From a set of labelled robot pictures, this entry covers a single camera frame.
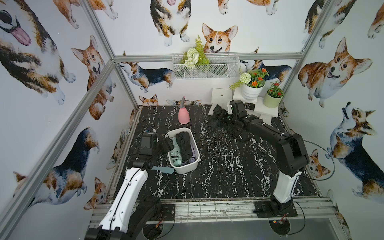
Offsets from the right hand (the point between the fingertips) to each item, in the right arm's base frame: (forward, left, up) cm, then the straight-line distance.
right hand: (214, 115), depth 90 cm
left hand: (-17, +26, 0) cm, 31 cm away
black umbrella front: (-13, +18, -6) cm, 23 cm away
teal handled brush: (-27, +27, -16) cm, 41 cm away
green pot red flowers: (+10, -37, +6) cm, 39 cm away
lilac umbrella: (-21, +12, -13) cm, 28 cm away
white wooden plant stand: (+22, -6, -4) cm, 23 cm away
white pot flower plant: (+9, -21, +15) cm, 27 cm away
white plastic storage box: (-29, +16, -6) cm, 33 cm away
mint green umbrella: (-22, +22, -9) cm, 32 cm away
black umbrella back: (-4, -3, +3) cm, 5 cm away
